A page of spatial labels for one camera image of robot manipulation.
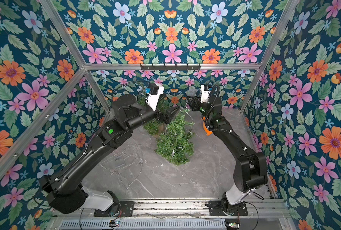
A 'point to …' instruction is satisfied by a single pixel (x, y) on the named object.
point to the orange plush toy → (208, 132)
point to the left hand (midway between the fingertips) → (172, 99)
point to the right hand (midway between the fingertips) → (195, 94)
